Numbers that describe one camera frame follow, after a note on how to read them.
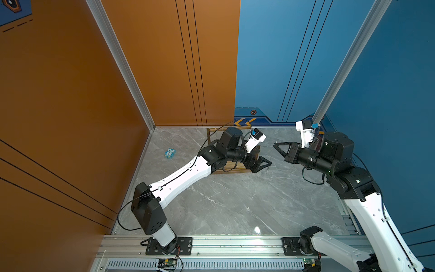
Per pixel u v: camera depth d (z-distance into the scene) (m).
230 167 0.64
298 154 0.52
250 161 0.61
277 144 0.59
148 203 0.42
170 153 1.05
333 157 0.44
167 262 0.72
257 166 0.61
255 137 0.60
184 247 0.73
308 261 0.72
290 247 0.72
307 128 0.52
